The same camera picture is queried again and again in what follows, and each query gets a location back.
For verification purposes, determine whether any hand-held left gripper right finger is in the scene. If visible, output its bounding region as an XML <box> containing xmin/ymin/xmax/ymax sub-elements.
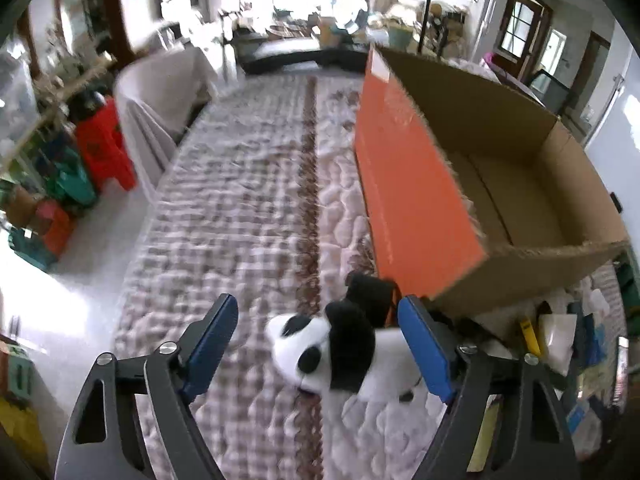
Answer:
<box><xmin>397</xmin><ymin>295</ymin><xmax>583</xmax><ymax>480</ymax></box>

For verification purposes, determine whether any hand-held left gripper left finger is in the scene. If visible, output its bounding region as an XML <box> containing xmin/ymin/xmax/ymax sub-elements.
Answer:
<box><xmin>54</xmin><ymin>293</ymin><xmax>239</xmax><ymax>480</ymax></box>

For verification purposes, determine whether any black white panda plush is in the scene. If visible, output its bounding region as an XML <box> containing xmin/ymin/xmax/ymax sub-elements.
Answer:
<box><xmin>265</xmin><ymin>271</ymin><xmax>426</xmax><ymax>406</ymax></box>

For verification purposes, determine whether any cardboard box orange side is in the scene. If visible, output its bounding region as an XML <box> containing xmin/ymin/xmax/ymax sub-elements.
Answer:
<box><xmin>352</xmin><ymin>42</ymin><xmax>631</xmax><ymax>318</ymax></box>

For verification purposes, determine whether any yellow tube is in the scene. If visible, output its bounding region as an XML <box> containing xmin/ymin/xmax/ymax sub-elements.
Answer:
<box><xmin>517</xmin><ymin>317</ymin><xmax>541</xmax><ymax>356</ymax></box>

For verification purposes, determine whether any white packet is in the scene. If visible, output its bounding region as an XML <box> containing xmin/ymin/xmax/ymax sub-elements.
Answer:
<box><xmin>537</xmin><ymin>312</ymin><xmax>576</xmax><ymax>376</ymax></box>

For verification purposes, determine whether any pale blue packet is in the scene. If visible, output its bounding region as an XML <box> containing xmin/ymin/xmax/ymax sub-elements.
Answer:
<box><xmin>565</xmin><ymin>397</ymin><xmax>603</xmax><ymax>461</ymax></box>

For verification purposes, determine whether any orange plastic bin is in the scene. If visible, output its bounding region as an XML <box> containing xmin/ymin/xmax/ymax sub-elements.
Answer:
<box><xmin>35</xmin><ymin>200</ymin><xmax>76</xmax><ymax>256</ymax></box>

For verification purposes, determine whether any teal crate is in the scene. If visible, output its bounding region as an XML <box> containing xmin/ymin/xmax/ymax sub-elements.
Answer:
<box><xmin>7</xmin><ymin>227</ymin><xmax>58</xmax><ymax>271</ymax></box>

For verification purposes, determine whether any green bag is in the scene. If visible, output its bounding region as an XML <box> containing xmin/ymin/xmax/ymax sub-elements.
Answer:
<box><xmin>50</xmin><ymin>160</ymin><xmax>98</xmax><ymax>208</ymax></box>

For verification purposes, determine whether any yellow bag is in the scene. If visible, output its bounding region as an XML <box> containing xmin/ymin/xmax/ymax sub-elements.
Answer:
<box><xmin>0</xmin><ymin>395</ymin><xmax>48</xmax><ymax>476</ymax></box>

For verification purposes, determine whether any red plastic stool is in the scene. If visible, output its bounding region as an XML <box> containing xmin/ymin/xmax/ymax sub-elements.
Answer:
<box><xmin>75</xmin><ymin>97</ymin><xmax>138</xmax><ymax>193</ymax></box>

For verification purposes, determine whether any white covered chair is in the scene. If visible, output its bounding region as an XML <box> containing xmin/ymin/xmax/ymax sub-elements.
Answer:
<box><xmin>114</xmin><ymin>47</ymin><xmax>218</xmax><ymax>201</ymax></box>

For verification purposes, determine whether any black office chair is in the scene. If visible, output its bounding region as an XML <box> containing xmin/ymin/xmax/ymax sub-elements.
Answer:
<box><xmin>527</xmin><ymin>70</ymin><xmax>571</xmax><ymax>116</ymax></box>

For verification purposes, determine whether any wooden shelf rack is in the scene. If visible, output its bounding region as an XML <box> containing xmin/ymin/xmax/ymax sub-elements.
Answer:
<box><xmin>0</xmin><ymin>55</ymin><xmax>118</xmax><ymax>171</ymax></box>

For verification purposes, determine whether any long black case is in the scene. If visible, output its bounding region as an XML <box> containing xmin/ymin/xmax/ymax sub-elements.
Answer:
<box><xmin>235</xmin><ymin>35</ymin><xmax>371</xmax><ymax>76</ymax></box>

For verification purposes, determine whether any pale green bin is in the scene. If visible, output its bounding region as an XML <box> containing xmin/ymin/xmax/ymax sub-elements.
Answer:
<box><xmin>387</xmin><ymin>25</ymin><xmax>416</xmax><ymax>53</ymax></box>

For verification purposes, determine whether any black tripod stand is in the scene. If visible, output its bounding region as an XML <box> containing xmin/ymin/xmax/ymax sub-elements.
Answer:
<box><xmin>415</xmin><ymin>0</ymin><xmax>466</xmax><ymax>56</ymax></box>

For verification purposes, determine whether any wooden glazed door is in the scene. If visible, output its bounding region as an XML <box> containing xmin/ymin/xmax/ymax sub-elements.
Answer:
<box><xmin>492</xmin><ymin>0</ymin><xmax>553</xmax><ymax>68</ymax></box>

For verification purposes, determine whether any wooden arched frame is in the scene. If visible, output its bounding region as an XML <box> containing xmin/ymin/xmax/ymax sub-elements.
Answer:
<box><xmin>99</xmin><ymin>0</ymin><xmax>137</xmax><ymax>63</ymax></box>

